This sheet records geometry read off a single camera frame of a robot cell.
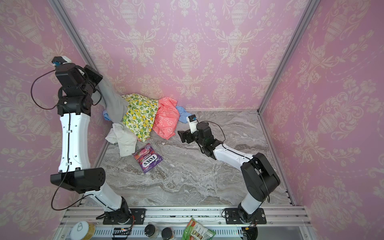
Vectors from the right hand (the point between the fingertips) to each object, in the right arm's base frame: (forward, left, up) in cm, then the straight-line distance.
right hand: (185, 128), depth 85 cm
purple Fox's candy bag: (-9, +24, -16) cm, 31 cm away
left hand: (+9, +36, +35) cm, 51 cm away
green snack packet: (-47, -3, -17) cm, 50 cm away
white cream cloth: (+6, +42, -17) cm, 46 cm away
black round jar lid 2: (-48, +8, -10) cm, 49 cm away
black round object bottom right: (-49, -30, -21) cm, 61 cm away
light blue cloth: (+27, +3, -18) cm, 33 cm away
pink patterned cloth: (+19, +14, -12) cm, 26 cm away
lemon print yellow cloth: (+20, +30, -5) cm, 36 cm away
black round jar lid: (-46, +16, -10) cm, 50 cm away
